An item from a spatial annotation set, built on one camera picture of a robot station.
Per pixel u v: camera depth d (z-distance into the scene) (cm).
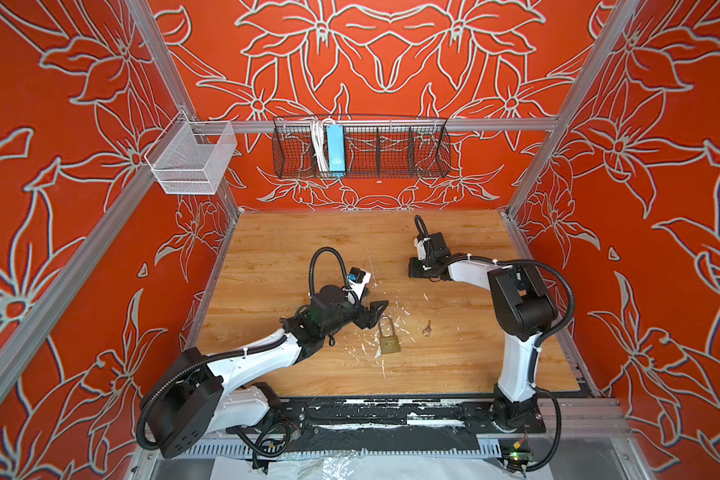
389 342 85
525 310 53
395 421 73
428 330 88
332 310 61
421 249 85
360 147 98
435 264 81
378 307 71
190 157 94
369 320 71
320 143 89
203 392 41
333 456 68
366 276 70
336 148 90
